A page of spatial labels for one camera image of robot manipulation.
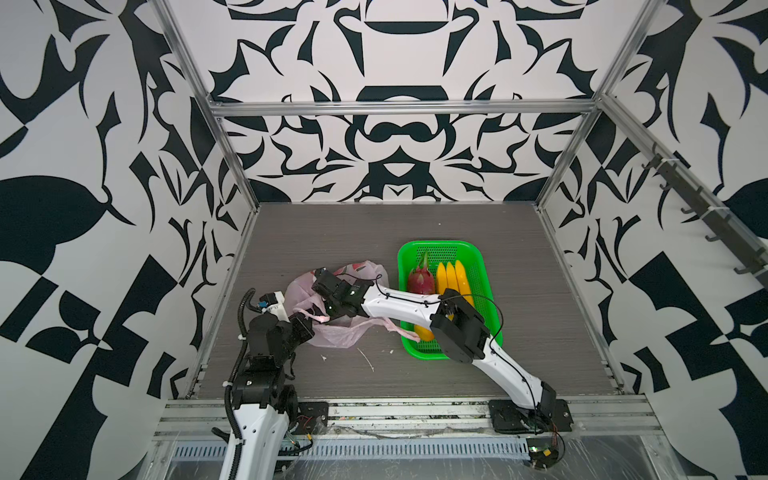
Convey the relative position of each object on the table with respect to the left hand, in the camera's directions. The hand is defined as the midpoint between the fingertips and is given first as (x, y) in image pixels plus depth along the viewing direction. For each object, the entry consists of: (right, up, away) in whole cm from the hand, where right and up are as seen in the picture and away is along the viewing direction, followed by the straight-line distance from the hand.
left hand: (312, 307), depth 79 cm
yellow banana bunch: (+40, +5, +14) cm, 43 cm away
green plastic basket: (+46, +12, +15) cm, 50 cm away
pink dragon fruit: (+30, +6, +10) cm, 32 cm away
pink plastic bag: (-3, +2, +2) cm, 4 cm away
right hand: (-1, -3, +10) cm, 11 cm away
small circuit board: (+56, -32, -8) cm, 65 cm away
